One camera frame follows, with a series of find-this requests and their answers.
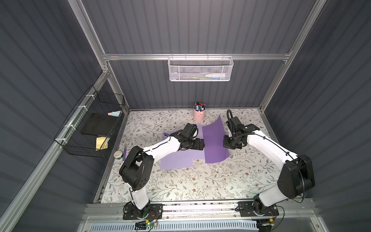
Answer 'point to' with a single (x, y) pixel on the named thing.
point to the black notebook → (99, 124)
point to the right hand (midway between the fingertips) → (225, 146)
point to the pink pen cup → (199, 110)
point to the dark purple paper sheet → (213, 134)
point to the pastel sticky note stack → (115, 113)
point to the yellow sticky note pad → (102, 143)
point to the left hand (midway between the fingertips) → (201, 146)
